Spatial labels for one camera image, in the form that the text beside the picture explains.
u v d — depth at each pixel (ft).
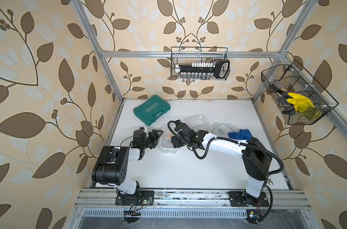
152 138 2.73
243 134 3.07
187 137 2.14
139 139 2.42
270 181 2.63
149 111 3.55
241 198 2.37
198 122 3.45
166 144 3.13
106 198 2.48
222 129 3.36
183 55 2.99
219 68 2.72
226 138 1.75
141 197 2.43
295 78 2.58
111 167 1.51
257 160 1.52
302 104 2.25
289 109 2.11
